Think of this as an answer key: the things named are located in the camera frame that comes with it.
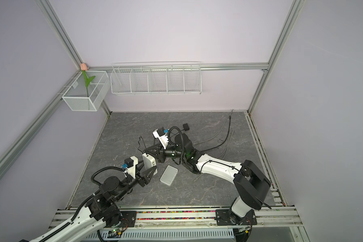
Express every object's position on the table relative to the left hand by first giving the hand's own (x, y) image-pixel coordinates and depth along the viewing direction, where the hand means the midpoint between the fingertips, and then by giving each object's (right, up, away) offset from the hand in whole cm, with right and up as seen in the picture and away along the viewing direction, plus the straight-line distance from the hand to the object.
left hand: (151, 165), depth 72 cm
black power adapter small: (+16, +18, +40) cm, 46 cm away
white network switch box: (0, +2, -4) cm, 5 cm away
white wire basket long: (-3, +51, +27) cm, 58 cm away
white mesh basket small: (-42, +40, +17) cm, 60 cm away
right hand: (-2, +6, -4) cm, 8 cm away
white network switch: (+7, -10, +15) cm, 19 cm away
